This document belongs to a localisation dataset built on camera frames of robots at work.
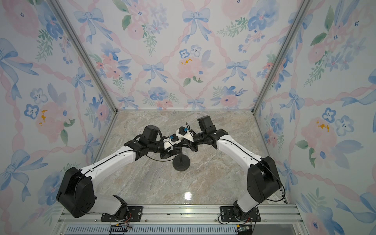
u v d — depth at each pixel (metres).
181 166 0.90
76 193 0.41
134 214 0.73
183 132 0.66
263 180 0.44
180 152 0.78
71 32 0.77
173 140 0.68
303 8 0.69
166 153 0.71
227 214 0.73
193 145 0.70
